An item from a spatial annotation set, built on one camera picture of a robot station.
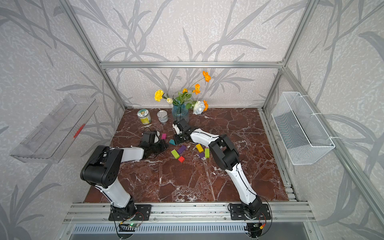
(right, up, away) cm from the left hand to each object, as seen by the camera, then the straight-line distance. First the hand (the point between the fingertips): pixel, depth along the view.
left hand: (169, 144), depth 97 cm
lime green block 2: (+25, -5, -3) cm, 25 cm away
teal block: (+1, +1, +3) cm, 3 cm away
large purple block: (+8, -3, -1) cm, 9 cm away
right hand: (+3, +3, +3) cm, 6 cm away
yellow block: (+20, -3, -1) cm, 21 cm away
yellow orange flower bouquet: (+10, +30, -4) cm, 32 cm away
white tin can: (-8, +19, +11) cm, 23 cm away
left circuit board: (-15, -37, -25) cm, 47 cm away
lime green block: (+4, -6, -3) cm, 8 cm away
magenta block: (-5, +5, +5) cm, 8 cm away
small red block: (+9, -8, -5) cm, 13 cm away
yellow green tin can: (-19, +18, +8) cm, 28 cm away
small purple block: (+21, -6, -3) cm, 22 cm away
